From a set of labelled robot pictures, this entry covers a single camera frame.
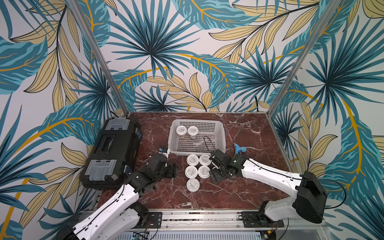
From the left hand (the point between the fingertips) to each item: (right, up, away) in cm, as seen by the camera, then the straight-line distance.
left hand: (171, 167), depth 78 cm
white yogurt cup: (+4, +19, +20) cm, 28 cm away
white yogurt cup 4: (+10, -4, +4) cm, 11 cm away
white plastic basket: (+24, +14, +28) cm, 40 cm away
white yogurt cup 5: (+17, -4, +5) cm, 18 cm away
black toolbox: (-30, +9, +2) cm, 31 cm away
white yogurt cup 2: (+11, +18, +20) cm, 29 cm away
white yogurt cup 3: (+11, +2, +9) cm, 14 cm away
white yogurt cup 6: (+11, -10, +2) cm, 15 cm away
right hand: (+24, -4, +3) cm, 25 cm away
